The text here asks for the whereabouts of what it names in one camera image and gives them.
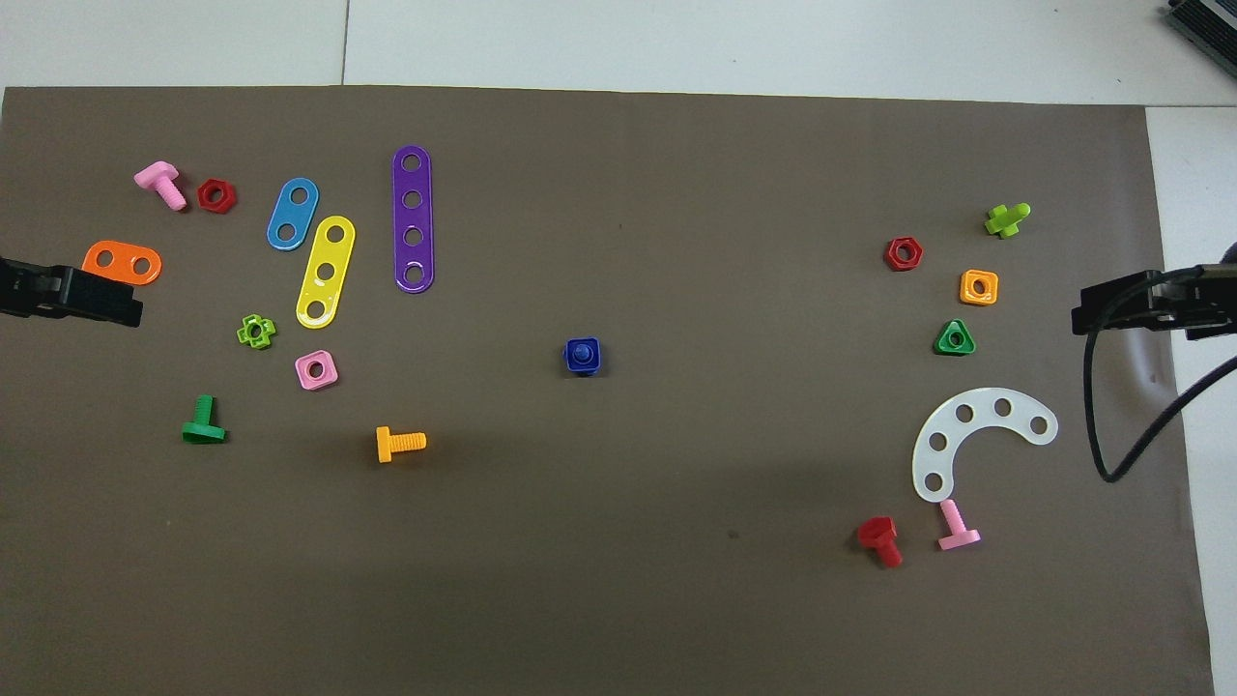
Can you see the red plastic bolt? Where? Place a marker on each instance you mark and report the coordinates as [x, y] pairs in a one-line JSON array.
[[877, 532]]

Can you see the yellow three-hole plastic strip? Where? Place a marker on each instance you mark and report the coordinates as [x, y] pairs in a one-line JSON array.
[[331, 253]]

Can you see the green triangular plastic nut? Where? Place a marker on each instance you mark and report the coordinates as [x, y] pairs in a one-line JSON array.
[[942, 348]]

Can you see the blue two-hole plastic strip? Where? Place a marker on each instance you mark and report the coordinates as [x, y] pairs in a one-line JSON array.
[[293, 214]]

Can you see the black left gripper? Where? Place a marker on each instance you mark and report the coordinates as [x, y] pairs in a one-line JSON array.
[[29, 288]]

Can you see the pink square plastic nut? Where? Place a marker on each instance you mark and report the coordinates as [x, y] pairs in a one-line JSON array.
[[302, 379]]

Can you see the red hexagonal plastic nut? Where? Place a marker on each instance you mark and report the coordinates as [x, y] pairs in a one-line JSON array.
[[203, 196], [890, 255]]

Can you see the pink plastic bolt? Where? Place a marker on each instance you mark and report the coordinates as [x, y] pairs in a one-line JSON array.
[[155, 177], [952, 517]]

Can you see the orange three-hole angled plate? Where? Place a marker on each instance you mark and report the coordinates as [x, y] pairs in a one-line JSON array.
[[124, 261]]

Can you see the blue square plastic nut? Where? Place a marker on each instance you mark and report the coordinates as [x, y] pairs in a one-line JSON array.
[[568, 362]]

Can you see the dark green plastic bolt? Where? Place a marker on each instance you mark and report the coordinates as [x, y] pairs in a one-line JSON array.
[[203, 433]]

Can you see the orange plastic bolt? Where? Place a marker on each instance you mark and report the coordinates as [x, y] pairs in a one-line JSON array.
[[406, 443]]

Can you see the white curved five-hole plate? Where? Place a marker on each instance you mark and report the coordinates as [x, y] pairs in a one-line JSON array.
[[984, 406]]

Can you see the lime green cross nut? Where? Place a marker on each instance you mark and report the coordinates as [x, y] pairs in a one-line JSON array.
[[243, 333]]

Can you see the purple four-hole plastic strip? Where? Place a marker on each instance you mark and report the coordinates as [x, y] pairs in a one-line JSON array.
[[413, 217]]

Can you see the orange square plastic nut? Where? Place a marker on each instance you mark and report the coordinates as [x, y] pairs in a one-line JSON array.
[[965, 296]]

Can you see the lime green cross-head bolt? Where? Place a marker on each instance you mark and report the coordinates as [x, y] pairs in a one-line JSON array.
[[1005, 222]]

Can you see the brown table mat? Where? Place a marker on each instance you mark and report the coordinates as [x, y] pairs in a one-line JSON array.
[[676, 242]]

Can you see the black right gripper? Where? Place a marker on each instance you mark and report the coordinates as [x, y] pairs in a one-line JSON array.
[[1208, 302]]

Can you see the dark grey ribbed device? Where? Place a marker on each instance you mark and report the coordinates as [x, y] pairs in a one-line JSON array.
[[1208, 19]]

